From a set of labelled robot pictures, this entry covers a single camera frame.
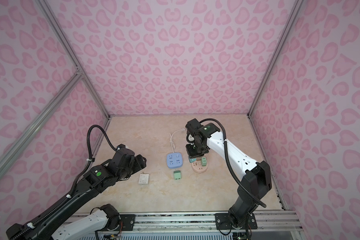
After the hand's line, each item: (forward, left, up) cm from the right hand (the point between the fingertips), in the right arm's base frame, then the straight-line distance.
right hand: (189, 154), depth 78 cm
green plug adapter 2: (+2, -8, -11) cm, 14 cm away
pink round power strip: (+1, -5, -16) cm, 16 cm away
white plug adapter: (-7, +26, -15) cm, 31 cm away
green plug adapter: (-4, +7, -17) cm, 19 cm away
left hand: (-5, +22, +1) cm, 23 cm away
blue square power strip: (+5, +9, -16) cm, 19 cm away
